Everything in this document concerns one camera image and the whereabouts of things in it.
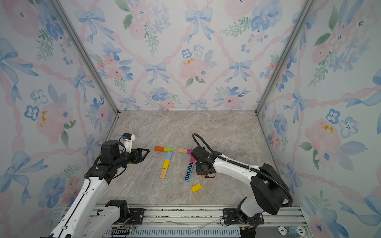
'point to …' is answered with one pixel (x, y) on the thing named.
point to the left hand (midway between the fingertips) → (145, 150)
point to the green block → (168, 149)
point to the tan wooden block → (182, 150)
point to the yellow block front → (196, 188)
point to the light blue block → (168, 155)
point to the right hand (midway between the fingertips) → (202, 169)
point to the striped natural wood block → (163, 173)
